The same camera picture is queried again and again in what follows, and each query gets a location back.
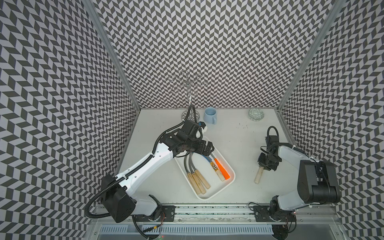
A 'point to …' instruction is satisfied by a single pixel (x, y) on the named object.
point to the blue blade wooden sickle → (209, 159)
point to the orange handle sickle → (224, 173)
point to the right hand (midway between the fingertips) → (260, 168)
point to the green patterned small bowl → (256, 114)
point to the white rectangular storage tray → (205, 169)
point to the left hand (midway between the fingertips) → (205, 148)
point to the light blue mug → (210, 115)
